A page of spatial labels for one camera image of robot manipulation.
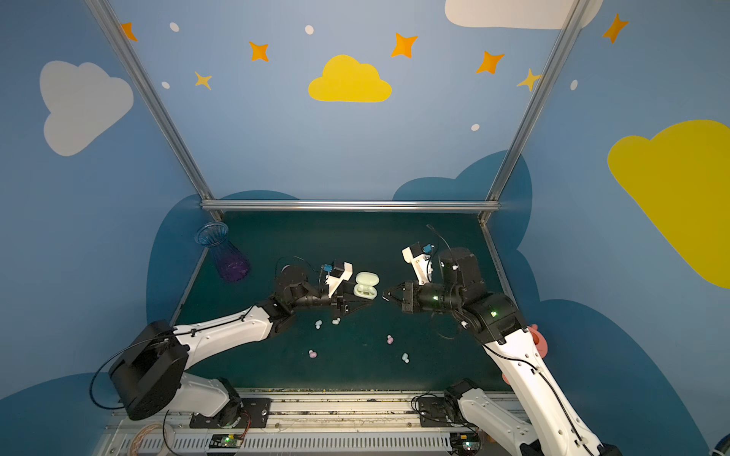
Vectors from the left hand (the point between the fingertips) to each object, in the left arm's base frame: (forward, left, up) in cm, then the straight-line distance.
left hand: (373, 296), depth 69 cm
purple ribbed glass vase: (+24, +52, -23) cm, 62 cm away
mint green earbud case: (+3, +2, +1) cm, 3 cm away
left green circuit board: (-29, +36, -25) cm, 52 cm away
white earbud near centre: (+3, +12, -25) cm, 27 cm away
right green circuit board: (-28, -24, -25) cm, 45 cm away
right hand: (-1, -4, +5) cm, 7 cm away
